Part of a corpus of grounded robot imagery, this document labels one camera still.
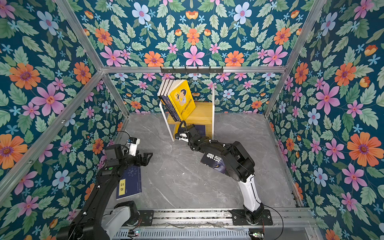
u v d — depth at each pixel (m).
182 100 0.83
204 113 0.96
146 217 0.73
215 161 0.93
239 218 0.72
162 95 0.74
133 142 0.71
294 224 0.74
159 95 0.73
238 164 0.56
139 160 0.72
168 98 0.75
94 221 0.41
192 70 0.93
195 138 0.75
